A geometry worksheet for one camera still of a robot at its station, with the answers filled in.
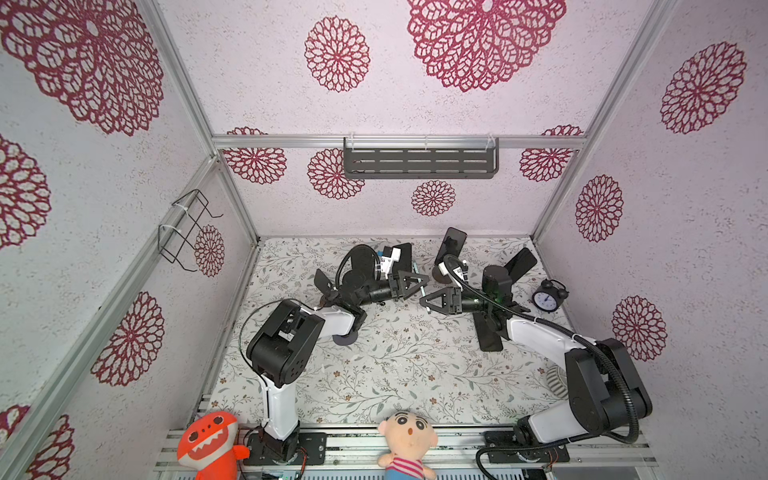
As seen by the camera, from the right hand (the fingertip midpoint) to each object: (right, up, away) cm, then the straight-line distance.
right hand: (423, 302), depth 76 cm
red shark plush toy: (-50, -31, -9) cm, 60 cm away
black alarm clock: (+43, 0, +19) cm, 47 cm away
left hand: (+1, +4, +1) cm, 5 cm away
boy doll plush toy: (-4, -30, -9) cm, 31 cm away
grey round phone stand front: (-22, -14, +17) cm, 31 cm away
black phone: (+23, -13, +17) cm, 31 cm away
